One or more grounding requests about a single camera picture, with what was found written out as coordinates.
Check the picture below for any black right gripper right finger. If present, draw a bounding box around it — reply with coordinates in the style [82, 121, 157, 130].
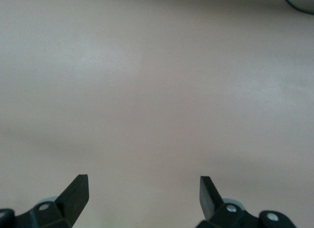
[195, 175, 261, 228]

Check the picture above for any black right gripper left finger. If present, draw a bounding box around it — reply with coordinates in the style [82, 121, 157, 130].
[14, 174, 89, 228]

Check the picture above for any thin black cable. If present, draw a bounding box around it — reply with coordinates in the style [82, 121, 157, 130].
[279, 0, 314, 15]

